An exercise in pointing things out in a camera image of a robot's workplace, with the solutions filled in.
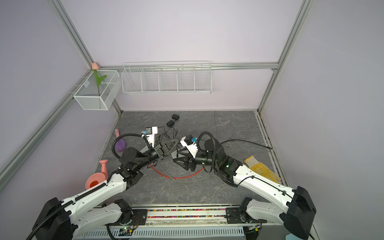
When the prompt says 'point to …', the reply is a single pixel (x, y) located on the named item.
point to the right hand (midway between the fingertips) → (176, 156)
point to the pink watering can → (98, 178)
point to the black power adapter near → (170, 123)
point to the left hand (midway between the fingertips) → (179, 144)
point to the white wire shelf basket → (170, 77)
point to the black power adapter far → (175, 117)
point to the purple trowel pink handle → (120, 144)
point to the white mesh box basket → (100, 91)
